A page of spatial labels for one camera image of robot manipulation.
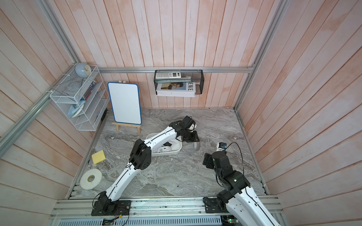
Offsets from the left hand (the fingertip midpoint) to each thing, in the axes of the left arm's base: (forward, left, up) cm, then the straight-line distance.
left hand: (197, 141), depth 95 cm
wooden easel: (+13, +53, +1) cm, 55 cm away
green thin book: (+28, +17, +30) cm, 44 cm away
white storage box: (-1, +15, -5) cm, 15 cm away
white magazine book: (+26, +15, +24) cm, 38 cm away
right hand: (-14, -5, +9) cm, 17 cm away
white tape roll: (-24, +66, -5) cm, 70 cm away
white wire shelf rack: (+15, +72, +24) cm, 77 cm away
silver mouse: (-3, 0, -1) cm, 3 cm away
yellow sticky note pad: (-9, +67, -6) cm, 68 cm away
